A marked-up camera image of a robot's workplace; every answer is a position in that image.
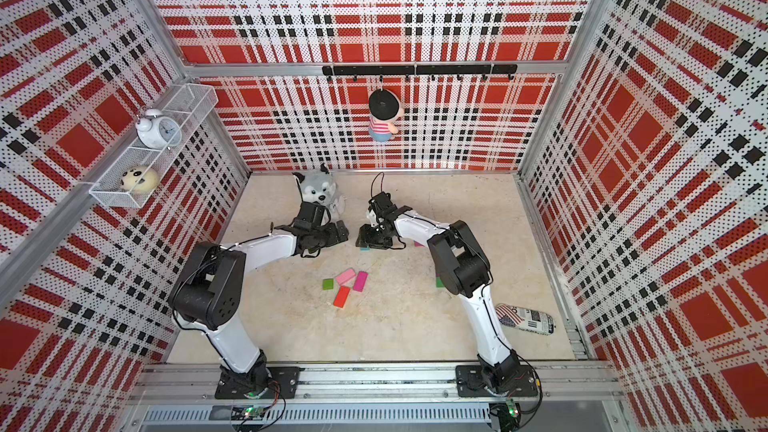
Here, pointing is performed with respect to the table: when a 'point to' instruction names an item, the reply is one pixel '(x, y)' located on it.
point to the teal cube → (365, 248)
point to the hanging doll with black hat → (385, 111)
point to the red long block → (341, 295)
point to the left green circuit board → (250, 412)
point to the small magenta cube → (417, 244)
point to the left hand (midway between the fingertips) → (342, 234)
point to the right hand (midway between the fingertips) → (366, 243)
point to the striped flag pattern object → (526, 319)
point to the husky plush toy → (319, 187)
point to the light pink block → (346, 278)
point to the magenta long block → (360, 281)
